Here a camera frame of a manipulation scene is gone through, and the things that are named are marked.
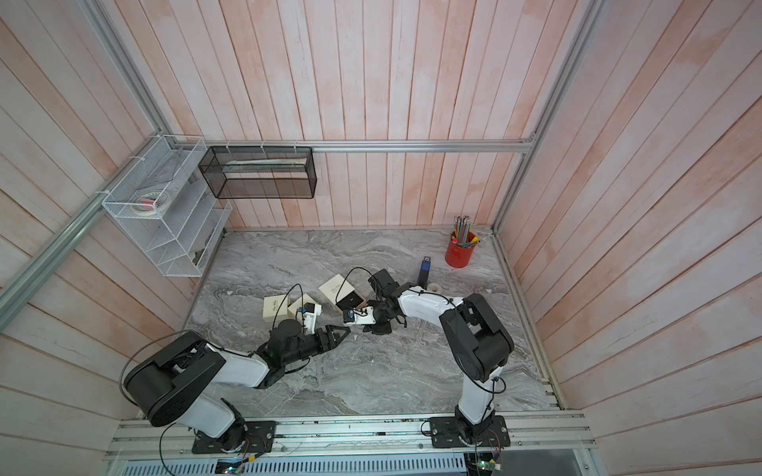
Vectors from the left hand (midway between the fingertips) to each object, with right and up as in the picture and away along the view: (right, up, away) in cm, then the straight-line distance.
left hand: (345, 337), depth 85 cm
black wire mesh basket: (-33, +55, +21) cm, 67 cm away
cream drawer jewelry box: (-16, +9, +9) cm, 20 cm away
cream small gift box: (-2, +11, +12) cm, 16 cm away
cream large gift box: (-25, +8, +10) cm, 28 cm away
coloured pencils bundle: (+39, +33, +15) cm, 53 cm away
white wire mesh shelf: (-44, +28, -7) cm, 52 cm away
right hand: (+6, +3, +8) cm, 11 cm away
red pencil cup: (+38, +24, +18) cm, 48 cm away
